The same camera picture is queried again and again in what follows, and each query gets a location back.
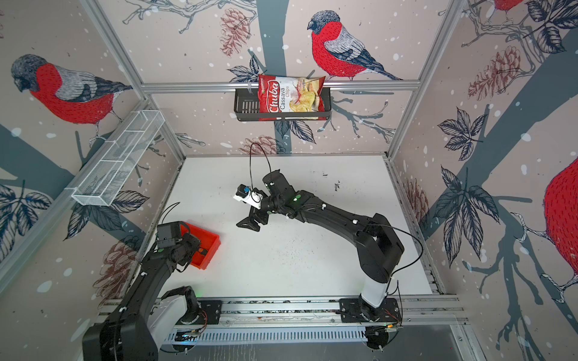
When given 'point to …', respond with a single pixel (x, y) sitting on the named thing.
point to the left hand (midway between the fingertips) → (195, 240)
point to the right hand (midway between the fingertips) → (239, 215)
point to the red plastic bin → (209, 244)
